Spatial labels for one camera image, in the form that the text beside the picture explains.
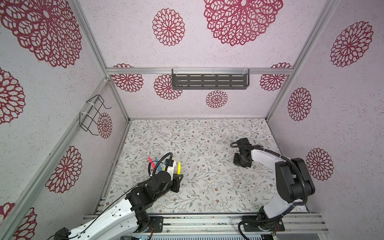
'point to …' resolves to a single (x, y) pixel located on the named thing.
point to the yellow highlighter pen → (179, 168)
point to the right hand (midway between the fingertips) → (237, 160)
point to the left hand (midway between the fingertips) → (181, 178)
